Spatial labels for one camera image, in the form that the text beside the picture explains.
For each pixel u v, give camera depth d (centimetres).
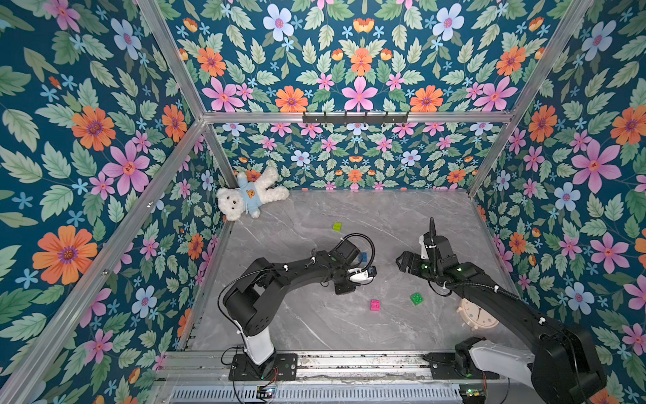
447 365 71
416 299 86
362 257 76
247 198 107
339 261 72
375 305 84
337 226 105
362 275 79
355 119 93
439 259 64
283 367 73
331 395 77
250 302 47
